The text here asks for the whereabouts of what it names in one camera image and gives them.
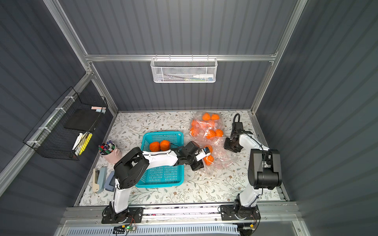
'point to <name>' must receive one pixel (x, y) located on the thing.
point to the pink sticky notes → (99, 109)
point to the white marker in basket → (77, 140)
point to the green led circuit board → (122, 229)
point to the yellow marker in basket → (85, 142)
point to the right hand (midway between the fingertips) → (230, 147)
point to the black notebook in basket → (83, 119)
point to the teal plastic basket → (167, 177)
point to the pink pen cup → (110, 152)
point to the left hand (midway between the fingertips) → (202, 162)
